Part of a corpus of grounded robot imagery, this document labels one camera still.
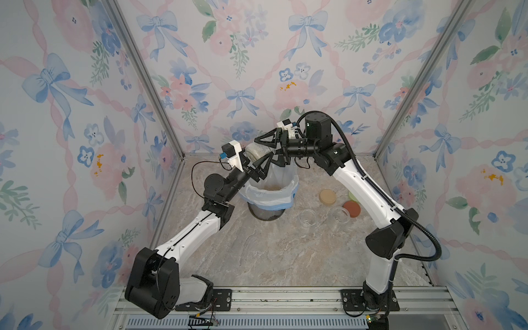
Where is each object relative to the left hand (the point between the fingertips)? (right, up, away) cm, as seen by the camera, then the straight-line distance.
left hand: (266, 149), depth 65 cm
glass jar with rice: (+20, -28, +30) cm, 46 cm away
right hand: (-2, +1, 0) cm, 2 cm away
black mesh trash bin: (0, -26, +28) cm, 38 cm away
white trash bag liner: (+4, -14, +9) cm, 17 cm away
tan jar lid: (+30, -19, +38) cm, 52 cm away
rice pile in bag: (+3, -14, +35) cm, 38 cm away
